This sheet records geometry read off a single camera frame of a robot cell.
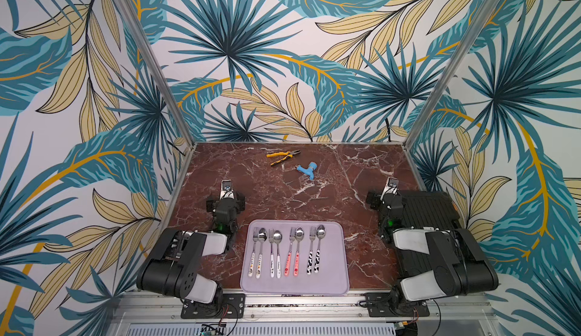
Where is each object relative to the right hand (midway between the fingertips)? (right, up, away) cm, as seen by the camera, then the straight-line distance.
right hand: (387, 190), depth 91 cm
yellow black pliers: (-40, +16, +22) cm, 48 cm away
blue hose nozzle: (-28, +10, +17) cm, 35 cm away
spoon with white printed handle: (-50, -18, -5) cm, 53 cm away
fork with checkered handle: (-30, -17, -2) cm, 35 cm away
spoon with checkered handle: (-27, -16, -4) cm, 32 cm away
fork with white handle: (-46, -18, -4) cm, 50 cm away
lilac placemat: (-24, -29, -13) cm, 40 cm away
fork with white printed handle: (-53, -24, -10) cm, 59 cm away
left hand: (-65, -2, -1) cm, 65 cm away
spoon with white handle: (-44, -18, -5) cm, 48 cm away
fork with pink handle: (-38, -17, -4) cm, 42 cm away
